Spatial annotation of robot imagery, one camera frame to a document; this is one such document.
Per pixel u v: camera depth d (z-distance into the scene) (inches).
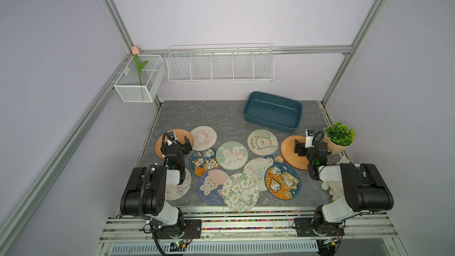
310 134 32.4
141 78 35.3
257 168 36.0
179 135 41.3
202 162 36.9
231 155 38.0
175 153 27.4
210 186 33.6
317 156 28.7
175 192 33.3
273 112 46.0
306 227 29.1
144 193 16.7
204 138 40.6
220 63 39.2
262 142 40.1
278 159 37.1
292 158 37.0
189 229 29.0
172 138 30.8
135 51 35.3
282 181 34.1
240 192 32.9
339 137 34.2
